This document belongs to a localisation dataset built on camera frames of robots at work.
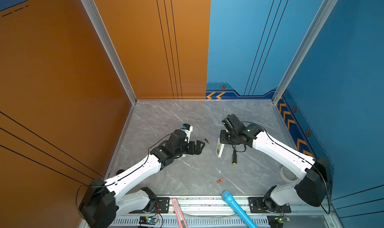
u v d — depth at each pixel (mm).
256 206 725
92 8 735
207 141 967
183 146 679
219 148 807
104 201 390
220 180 809
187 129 710
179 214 710
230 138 606
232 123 610
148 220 707
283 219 697
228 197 725
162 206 740
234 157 873
